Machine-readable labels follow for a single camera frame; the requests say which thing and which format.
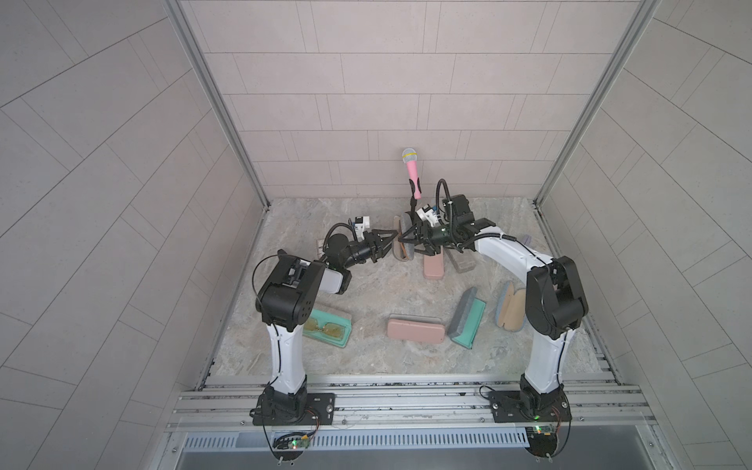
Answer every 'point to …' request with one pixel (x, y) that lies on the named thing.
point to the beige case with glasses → (402, 252)
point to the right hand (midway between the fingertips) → (405, 241)
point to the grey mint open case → (467, 319)
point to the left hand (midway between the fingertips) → (401, 240)
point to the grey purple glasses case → (528, 240)
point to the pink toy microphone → (409, 157)
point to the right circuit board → (542, 440)
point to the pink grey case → (434, 265)
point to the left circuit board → (292, 441)
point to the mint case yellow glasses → (328, 328)
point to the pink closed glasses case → (423, 329)
